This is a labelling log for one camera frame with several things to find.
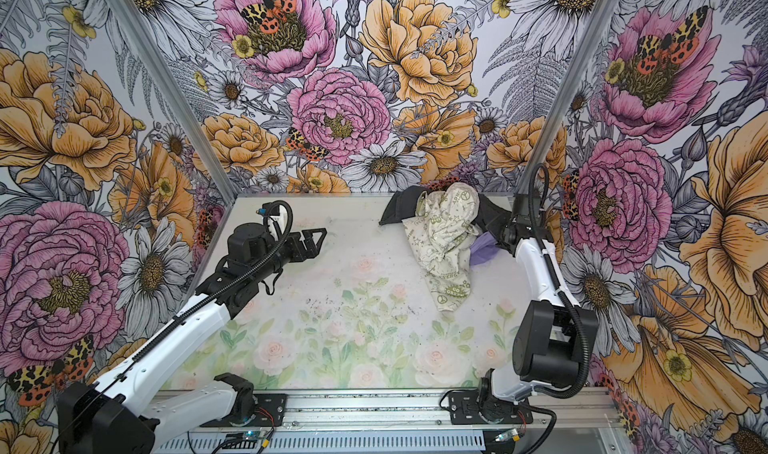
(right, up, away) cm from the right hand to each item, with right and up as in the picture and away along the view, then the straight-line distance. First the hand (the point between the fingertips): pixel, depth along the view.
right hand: (493, 233), depth 88 cm
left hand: (-50, -2, -10) cm, 51 cm away
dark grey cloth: (-25, +10, +26) cm, 38 cm away
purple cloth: (-1, -5, +8) cm, 9 cm away
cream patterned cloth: (-15, -2, +6) cm, 16 cm away
